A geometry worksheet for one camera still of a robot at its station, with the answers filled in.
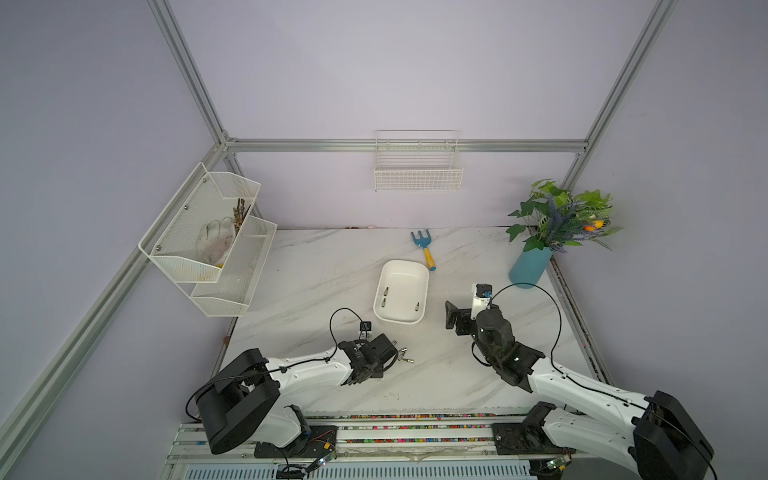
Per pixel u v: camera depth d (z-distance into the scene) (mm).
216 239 782
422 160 974
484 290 699
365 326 791
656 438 402
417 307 983
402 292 1012
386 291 1021
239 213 811
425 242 1156
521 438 731
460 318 732
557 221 784
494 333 606
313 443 725
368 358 662
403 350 884
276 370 460
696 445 424
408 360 864
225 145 910
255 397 420
